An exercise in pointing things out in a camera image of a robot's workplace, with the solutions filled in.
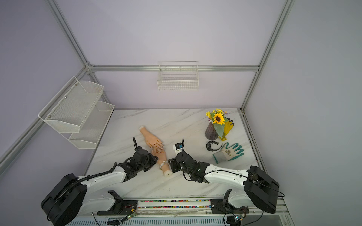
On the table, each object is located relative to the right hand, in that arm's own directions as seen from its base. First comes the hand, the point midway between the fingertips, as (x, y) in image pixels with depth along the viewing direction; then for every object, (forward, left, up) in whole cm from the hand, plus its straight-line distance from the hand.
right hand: (171, 162), depth 81 cm
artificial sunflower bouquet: (+20, -27, +16) cm, 38 cm away
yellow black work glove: (+32, -42, -7) cm, 54 cm away
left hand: (+4, +9, -6) cm, 12 cm away
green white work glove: (+8, -36, -8) cm, 37 cm away
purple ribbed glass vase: (+21, -26, -2) cm, 34 cm away
